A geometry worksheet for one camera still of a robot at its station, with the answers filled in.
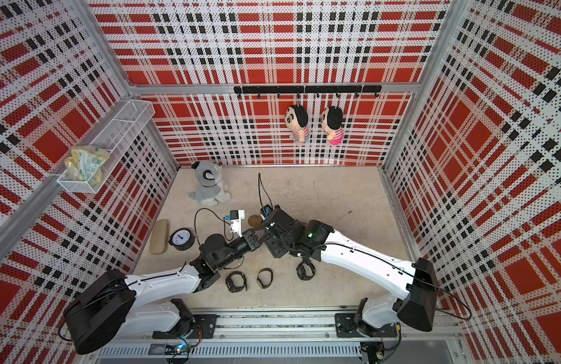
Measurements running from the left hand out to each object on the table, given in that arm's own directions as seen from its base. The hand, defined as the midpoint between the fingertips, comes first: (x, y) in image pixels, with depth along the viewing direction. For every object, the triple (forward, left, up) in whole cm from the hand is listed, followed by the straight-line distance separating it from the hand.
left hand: (276, 228), depth 76 cm
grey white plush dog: (+24, +31, -9) cm, 40 cm away
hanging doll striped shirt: (+42, -7, +14) cm, 45 cm away
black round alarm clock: (+5, +41, -17) cm, 44 cm away
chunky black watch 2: (-9, -9, -16) cm, 20 cm away
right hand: (-3, -2, 0) cm, 4 cm away
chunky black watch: (-14, +16, -15) cm, 26 cm away
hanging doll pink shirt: (+44, -22, +12) cm, 51 cm away
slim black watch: (-13, +6, -16) cm, 22 cm away
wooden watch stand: (+10, +10, -11) cm, 18 cm away
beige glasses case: (+5, +50, -17) cm, 53 cm away
